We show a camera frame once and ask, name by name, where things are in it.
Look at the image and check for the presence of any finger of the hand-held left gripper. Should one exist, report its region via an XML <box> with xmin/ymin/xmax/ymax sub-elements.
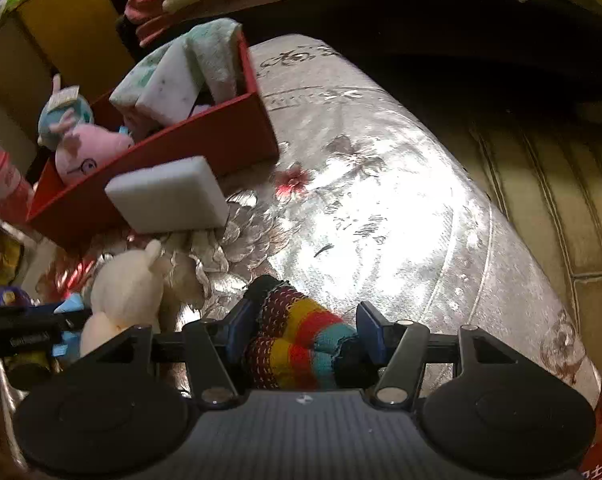
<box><xmin>0</xmin><ymin>307</ymin><xmax>94</xmax><ymax>332</ymax></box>

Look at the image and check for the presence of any green white towel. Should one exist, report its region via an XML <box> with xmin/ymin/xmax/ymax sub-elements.
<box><xmin>110</xmin><ymin>17</ymin><xmax>244</xmax><ymax>111</ymax></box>

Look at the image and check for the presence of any blue face mask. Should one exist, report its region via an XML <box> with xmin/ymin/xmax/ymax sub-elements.
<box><xmin>53</xmin><ymin>294</ymin><xmax>89</xmax><ymax>361</ymax></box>

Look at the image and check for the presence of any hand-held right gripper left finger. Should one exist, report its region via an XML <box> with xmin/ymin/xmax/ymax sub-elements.
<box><xmin>83</xmin><ymin>300</ymin><xmax>262</xmax><ymax>406</ymax></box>

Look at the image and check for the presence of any white bear plush toy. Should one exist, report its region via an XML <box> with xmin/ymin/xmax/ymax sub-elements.
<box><xmin>79</xmin><ymin>239</ymin><xmax>164</xmax><ymax>358</ymax></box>

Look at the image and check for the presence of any red cardboard box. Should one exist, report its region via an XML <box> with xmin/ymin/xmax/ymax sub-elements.
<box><xmin>26</xmin><ymin>30</ymin><xmax>280</xmax><ymax>251</ymax></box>

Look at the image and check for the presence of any pink pig plush toy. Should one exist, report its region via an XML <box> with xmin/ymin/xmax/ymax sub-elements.
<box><xmin>37</xmin><ymin>74</ymin><xmax>136</xmax><ymax>186</ymax></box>

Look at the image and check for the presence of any plain white sponge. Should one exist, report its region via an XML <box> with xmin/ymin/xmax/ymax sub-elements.
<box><xmin>104</xmin><ymin>156</ymin><xmax>230</xmax><ymax>235</ymax></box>

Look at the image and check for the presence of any silver floral tablecloth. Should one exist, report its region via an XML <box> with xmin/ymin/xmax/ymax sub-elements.
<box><xmin>0</xmin><ymin>35</ymin><xmax>602</xmax><ymax>480</ymax></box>

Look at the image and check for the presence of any purple packet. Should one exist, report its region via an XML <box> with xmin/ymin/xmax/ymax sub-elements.
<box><xmin>0</xmin><ymin>286</ymin><xmax>34</xmax><ymax>309</ymax></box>

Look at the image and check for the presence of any striped knitted sock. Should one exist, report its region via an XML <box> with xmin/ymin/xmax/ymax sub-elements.
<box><xmin>241</xmin><ymin>275</ymin><xmax>382</xmax><ymax>391</ymax></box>

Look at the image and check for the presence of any glass jar with clear lid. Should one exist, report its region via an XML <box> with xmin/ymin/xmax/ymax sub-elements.
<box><xmin>0</xmin><ymin>210</ymin><xmax>36</xmax><ymax>291</ymax></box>

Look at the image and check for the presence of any dark wooden bed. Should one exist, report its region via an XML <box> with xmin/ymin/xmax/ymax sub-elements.
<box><xmin>116</xmin><ymin>0</ymin><xmax>602</xmax><ymax>126</ymax></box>

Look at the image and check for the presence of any red lidded plastic cup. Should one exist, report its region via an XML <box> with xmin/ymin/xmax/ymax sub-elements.
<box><xmin>0</xmin><ymin>150</ymin><xmax>34</xmax><ymax>211</ymax></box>

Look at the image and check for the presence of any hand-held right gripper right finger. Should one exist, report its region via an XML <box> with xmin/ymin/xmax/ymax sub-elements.
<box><xmin>355</xmin><ymin>301</ymin><xmax>527</xmax><ymax>407</ymax></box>

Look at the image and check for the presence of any wooden cabinet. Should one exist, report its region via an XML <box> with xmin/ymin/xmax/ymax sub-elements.
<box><xmin>0</xmin><ymin>0</ymin><xmax>136</xmax><ymax>161</ymax></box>

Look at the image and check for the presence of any speckled white sponge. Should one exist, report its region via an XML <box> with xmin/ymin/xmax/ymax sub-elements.
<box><xmin>136</xmin><ymin>50</ymin><xmax>203</xmax><ymax>127</ymax></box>

